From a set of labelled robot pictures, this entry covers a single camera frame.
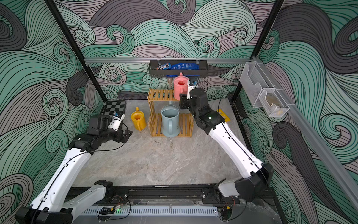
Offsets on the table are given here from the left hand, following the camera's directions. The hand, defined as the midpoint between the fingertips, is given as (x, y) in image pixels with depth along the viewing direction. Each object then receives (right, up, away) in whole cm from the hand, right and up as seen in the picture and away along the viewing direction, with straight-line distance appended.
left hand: (123, 127), depth 75 cm
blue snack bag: (+35, +39, +17) cm, 56 cm away
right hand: (+35, +18, -4) cm, 40 cm away
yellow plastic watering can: (+4, +3, +18) cm, 19 cm away
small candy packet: (+23, +39, +17) cm, 49 cm away
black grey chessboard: (-23, +13, +37) cm, 45 cm away
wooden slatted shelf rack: (+13, +2, +29) cm, 32 cm away
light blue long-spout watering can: (+26, +4, +7) cm, 27 cm away
